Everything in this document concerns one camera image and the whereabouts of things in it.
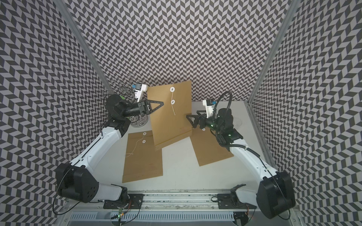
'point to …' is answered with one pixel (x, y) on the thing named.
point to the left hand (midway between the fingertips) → (163, 105)
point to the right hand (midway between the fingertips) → (192, 116)
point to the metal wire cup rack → (127, 90)
